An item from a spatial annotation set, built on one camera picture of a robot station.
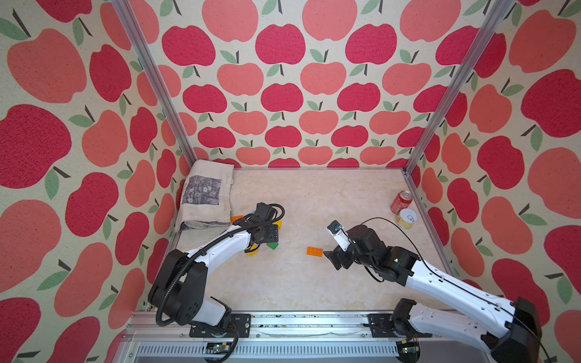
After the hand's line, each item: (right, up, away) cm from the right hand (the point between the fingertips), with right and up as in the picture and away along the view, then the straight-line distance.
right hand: (335, 247), depth 77 cm
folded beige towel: (-54, +15, +24) cm, 61 cm away
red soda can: (+33, +15, +19) cm, 41 cm away
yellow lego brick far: (-20, +5, +21) cm, 30 cm away
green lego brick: (-23, -3, +16) cm, 28 cm away
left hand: (-24, +1, +12) cm, 27 cm away
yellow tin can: (+35, +8, +18) cm, 40 cm away
